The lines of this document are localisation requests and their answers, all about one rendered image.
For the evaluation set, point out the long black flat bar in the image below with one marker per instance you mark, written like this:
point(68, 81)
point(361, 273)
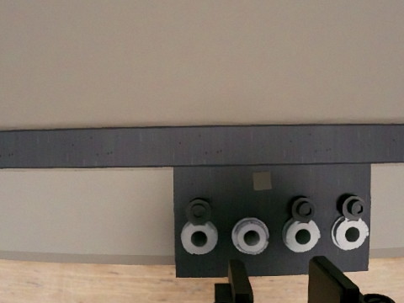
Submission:
point(203, 146)

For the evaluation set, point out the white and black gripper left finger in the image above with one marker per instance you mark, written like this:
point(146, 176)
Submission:
point(238, 289)

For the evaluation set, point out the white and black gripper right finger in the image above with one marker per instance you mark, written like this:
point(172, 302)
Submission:
point(328, 284)

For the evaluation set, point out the grey flanged bushing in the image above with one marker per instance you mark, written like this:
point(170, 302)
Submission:
point(250, 241)

